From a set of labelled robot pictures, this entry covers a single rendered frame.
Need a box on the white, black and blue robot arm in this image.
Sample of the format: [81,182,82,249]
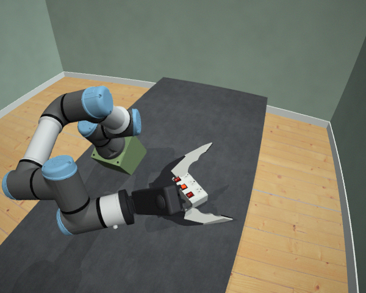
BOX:
[2,86,181,236]

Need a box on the white power strip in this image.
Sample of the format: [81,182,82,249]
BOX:
[172,172,208,208]

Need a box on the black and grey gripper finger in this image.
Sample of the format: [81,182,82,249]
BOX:
[166,207,233,226]
[156,143,212,182]

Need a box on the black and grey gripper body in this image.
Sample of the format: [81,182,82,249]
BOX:
[118,179,185,225]

